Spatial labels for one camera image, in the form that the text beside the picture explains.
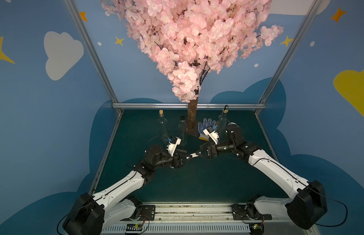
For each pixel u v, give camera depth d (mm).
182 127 857
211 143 671
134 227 730
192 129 1100
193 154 706
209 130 675
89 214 394
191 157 714
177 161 662
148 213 736
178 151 749
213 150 648
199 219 733
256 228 733
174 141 675
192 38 480
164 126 919
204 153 716
